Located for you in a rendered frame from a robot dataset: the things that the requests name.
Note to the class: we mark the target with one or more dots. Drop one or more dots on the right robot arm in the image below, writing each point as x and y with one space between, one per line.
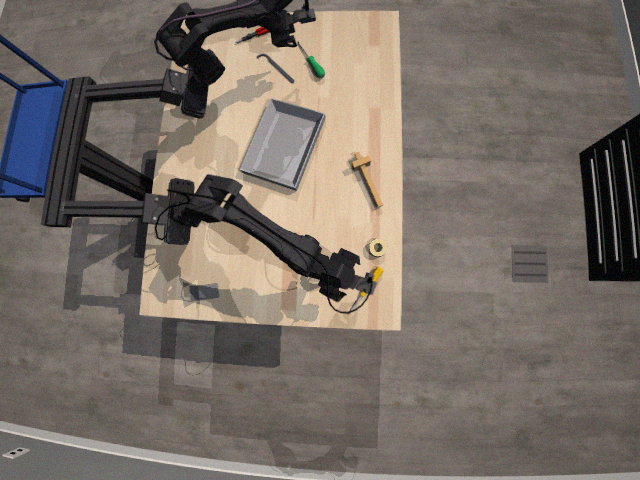
244 216

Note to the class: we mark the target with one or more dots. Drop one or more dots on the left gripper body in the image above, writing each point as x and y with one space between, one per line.
280 29

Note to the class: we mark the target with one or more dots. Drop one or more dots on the yellow-handled screwdriver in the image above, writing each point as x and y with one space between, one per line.
377 272

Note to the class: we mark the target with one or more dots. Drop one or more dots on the green-handled screwdriver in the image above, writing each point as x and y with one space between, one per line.
318 70

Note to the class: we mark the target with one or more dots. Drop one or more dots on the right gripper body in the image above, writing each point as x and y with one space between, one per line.
350 259

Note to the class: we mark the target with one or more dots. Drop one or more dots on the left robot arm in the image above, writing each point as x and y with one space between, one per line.
211 20

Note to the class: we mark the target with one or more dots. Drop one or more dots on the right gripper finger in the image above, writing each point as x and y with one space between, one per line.
338 297
341 251

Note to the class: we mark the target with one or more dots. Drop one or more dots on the beige ring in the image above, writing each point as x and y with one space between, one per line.
379 242

